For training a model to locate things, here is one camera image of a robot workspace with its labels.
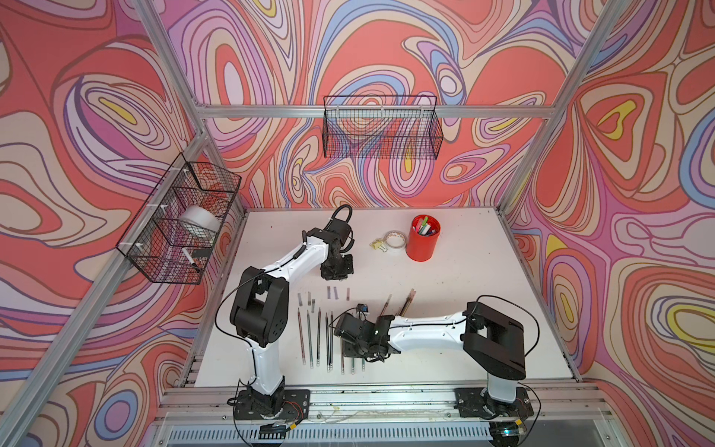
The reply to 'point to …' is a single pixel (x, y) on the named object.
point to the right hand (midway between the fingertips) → (351, 357)
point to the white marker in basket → (190, 259)
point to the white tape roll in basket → (201, 217)
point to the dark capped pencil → (331, 342)
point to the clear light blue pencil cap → (313, 305)
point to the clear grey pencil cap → (309, 303)
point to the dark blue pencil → (318, 338)
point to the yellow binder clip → (379, 243)
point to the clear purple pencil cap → (329, 291)
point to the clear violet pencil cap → (335, 292)
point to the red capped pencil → (343, 366)
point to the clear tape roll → (395, 241)
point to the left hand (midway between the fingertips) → (351, 276)
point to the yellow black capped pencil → (408, 303)
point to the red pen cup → (423, 237)
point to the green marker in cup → (424, 223)
